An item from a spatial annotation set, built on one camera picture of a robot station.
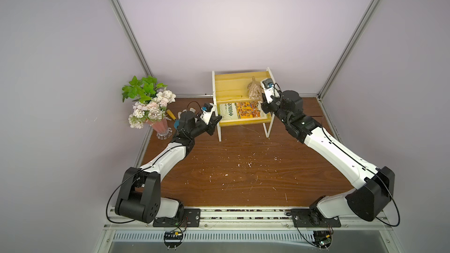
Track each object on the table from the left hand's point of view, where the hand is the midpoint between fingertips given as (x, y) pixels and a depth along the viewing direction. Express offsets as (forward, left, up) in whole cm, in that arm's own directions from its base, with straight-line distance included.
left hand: (219, 115), depth 82 cm
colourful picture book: (+7, -11, -5) cm, 14 cm away
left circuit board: (-47, +19, -26) cm, 57 cm away
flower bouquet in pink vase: (+5, +31, +7) cm, 32 cm away
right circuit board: (-46, -44, -25) cm, 68 cm away
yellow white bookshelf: (+3, -8, +11) cm, 14 cm away
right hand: (+4, -22, +15) cm, 27 cm away
